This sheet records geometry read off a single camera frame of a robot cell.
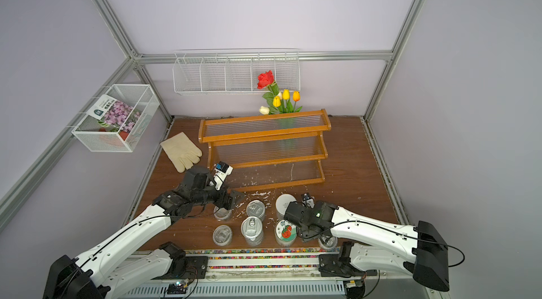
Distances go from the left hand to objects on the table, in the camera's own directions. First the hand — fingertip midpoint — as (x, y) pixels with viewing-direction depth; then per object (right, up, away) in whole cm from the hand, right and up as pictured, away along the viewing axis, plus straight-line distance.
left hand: (234, 192), depth 79 cm
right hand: (+29, -13, -2) cm, 32 cm away
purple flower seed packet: (-42, +30, -5) cm, 51 cm away
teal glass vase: (+21, +17, +26) cm, 38 cm away
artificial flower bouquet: (+17, +35, +8) cm, 40 cm away
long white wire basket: (-5, +52, +20) cm, 56 cm away
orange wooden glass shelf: (+11, +14, +25) cm, 31 cm away
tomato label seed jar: (+19, -13, -5) cm, 24 cm away
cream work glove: (-32, +13, +27) cm, 44 cm away
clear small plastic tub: (-5, -9, +2) cm, 11 cm away
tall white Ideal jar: (+18, -5, +1) cm, 19 cm away
